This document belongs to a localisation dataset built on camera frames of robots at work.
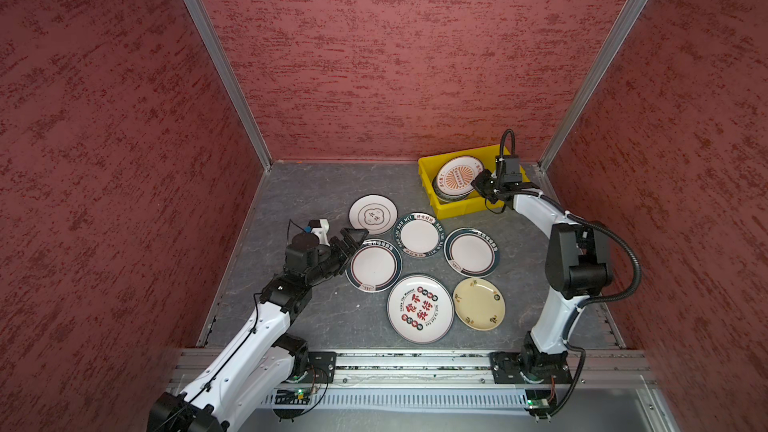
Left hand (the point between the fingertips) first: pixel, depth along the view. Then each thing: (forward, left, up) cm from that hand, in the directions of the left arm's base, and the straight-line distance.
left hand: (365, 246), depth 77 cm
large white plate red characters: (-10, -16, -17) cm, 26 cm away
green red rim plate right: (+8, -33, -17) cm, 38 cm away
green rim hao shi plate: (+14, -17, -17) cm, 28 cm away
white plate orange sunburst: (+34, -30, -8) cm, 46 cm away
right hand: (+26, -33, -5) cm, 43 cm away
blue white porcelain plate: (+28, -28, -14) cm, 42 cm away
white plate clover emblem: (+23, -1, -17) cm, 29 cm away
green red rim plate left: (+3, -1, -18) cm, 18 cm away
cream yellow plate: (-9, -33, -17) cm, 38 cm away
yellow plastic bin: (+21, -34, -9) cm, 41 cm away
